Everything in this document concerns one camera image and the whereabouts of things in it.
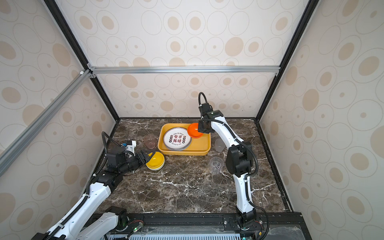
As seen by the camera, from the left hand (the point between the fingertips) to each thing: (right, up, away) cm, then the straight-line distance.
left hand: (156, 152), depth 76 cm
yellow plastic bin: (+22, +1, +23) cm, 32 cm away
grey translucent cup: (+36, +2, +24) cm, 44 cm away
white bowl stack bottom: (-2, -11, +11) cm, 16 cm away
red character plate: (+7, +6, +27) cm, 29 cm away
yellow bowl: (-3, -7, +13) cm, 15 cm away
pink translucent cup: (-11, +4, +27) cm, 29 cm away
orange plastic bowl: (+18, +12, +20) cm, 30 cm away
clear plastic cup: (+33, -9, +16) cm, 38 cm away
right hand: (+25, +13, +20) cm, 34 cm away
